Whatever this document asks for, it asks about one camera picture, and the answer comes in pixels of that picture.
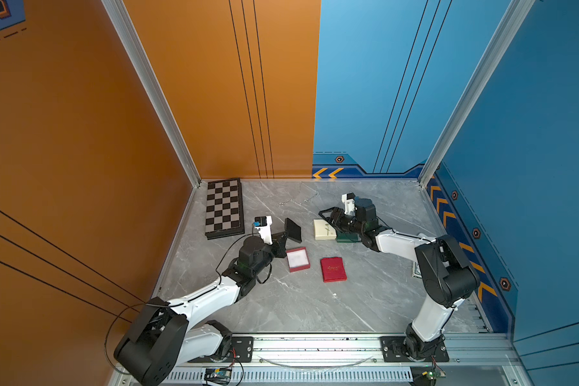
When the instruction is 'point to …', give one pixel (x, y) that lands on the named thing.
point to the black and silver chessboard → (224, 209)
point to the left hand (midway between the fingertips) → (290, 230)
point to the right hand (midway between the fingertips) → (323, 215)
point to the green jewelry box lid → (347, 237)
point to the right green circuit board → (433, 373)
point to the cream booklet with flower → (322, 231)
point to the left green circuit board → (221, 375)
